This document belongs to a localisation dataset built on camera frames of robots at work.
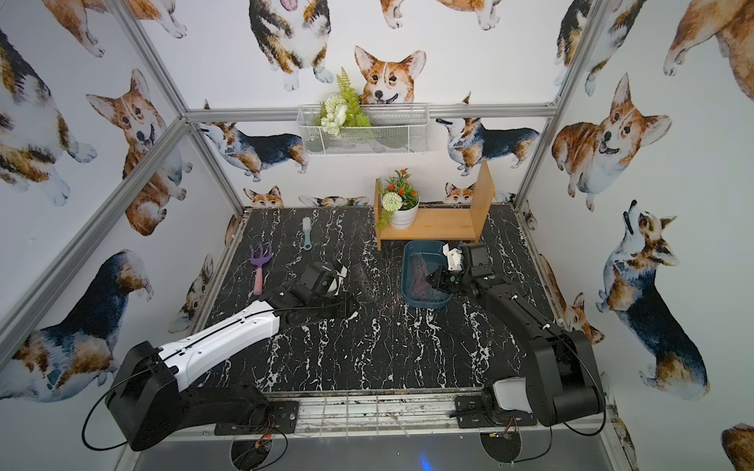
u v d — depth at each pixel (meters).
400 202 0.93
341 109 0.78
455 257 0.82
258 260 1.06
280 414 0.73
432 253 1.07
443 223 1.06
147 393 0.40
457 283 0.74
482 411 0.73
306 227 1.16
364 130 0.84
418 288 0.90
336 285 0.69
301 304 0.62
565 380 0.42
